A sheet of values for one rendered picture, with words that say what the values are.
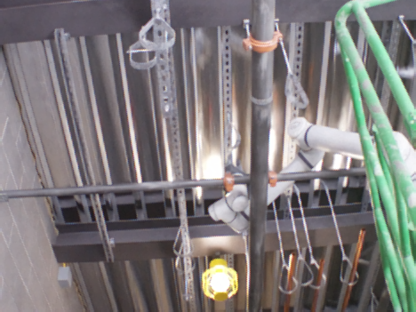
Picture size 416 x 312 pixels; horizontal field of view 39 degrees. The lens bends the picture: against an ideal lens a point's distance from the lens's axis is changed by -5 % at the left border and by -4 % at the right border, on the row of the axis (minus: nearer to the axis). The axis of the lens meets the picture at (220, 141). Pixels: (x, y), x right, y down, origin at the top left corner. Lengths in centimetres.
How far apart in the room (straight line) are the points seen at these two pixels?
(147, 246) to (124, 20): 175
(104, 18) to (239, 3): 67
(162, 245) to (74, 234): 66
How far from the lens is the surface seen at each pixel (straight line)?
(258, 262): 337
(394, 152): 151
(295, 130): 307
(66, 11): 307
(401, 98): 155
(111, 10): 304
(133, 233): 437
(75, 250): 431
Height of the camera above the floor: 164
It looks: 48 degrees up
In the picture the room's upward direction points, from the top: 6 degrees counter-clockwise
